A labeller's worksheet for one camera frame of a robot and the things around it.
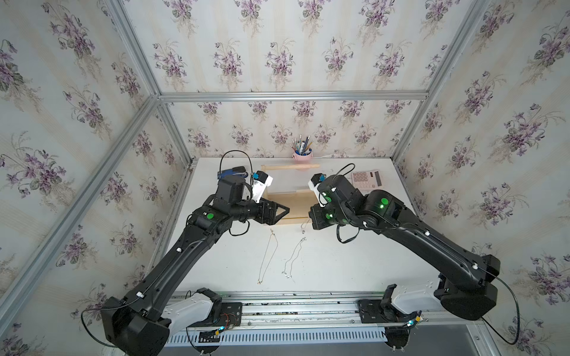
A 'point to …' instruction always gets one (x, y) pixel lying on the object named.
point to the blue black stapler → (236, 170)
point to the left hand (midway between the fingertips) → (283, 209)
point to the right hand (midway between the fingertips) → (312, 215)
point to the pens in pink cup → (301, 147)
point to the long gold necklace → (263, 258)
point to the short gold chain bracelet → (303, 232)
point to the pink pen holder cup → (302, 159)
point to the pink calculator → (366, 181)
